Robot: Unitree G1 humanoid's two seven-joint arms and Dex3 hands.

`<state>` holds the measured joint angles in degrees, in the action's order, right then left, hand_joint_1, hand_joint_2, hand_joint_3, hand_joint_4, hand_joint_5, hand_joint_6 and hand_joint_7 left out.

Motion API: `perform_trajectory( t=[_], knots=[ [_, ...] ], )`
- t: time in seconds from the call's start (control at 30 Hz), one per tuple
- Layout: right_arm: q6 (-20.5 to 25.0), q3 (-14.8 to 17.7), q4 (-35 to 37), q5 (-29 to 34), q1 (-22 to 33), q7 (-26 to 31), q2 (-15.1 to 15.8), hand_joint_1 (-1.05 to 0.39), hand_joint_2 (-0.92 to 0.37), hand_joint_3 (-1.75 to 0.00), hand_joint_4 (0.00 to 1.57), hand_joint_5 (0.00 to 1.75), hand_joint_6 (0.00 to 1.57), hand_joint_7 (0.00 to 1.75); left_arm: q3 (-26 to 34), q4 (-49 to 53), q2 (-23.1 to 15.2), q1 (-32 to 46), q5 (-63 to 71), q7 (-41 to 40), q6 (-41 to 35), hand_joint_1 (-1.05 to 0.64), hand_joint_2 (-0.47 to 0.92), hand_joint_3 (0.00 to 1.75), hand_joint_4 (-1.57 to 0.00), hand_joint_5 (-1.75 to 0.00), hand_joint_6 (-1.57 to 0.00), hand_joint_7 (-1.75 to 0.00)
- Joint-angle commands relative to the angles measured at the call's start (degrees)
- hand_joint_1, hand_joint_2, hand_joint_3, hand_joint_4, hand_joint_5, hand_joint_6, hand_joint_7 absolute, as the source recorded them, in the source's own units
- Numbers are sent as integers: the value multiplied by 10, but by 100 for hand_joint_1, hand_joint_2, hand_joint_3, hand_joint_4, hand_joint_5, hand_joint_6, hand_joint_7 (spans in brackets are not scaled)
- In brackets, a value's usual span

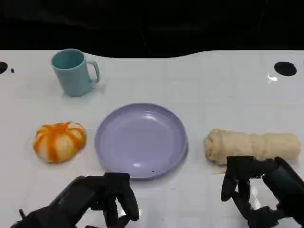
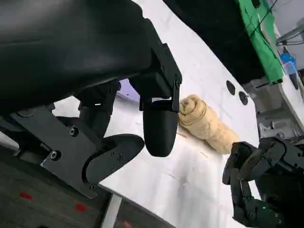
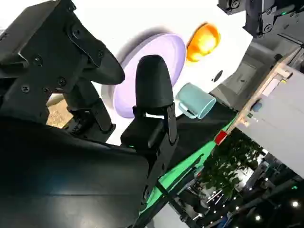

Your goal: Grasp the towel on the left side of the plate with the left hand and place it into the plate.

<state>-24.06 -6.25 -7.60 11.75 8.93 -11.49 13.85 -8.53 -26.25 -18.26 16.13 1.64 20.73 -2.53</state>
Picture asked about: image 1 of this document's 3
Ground beige towel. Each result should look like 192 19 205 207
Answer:
204 129 302 165

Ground pale green mug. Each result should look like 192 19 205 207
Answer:
51 48 100 97

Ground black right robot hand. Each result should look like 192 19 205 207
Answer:
220 155 304 228

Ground orange and white bread roll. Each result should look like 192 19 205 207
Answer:
33 121 87 164

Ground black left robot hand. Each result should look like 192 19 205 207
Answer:
33 172 141 228

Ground lilac plate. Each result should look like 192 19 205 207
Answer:
94 103 189 180

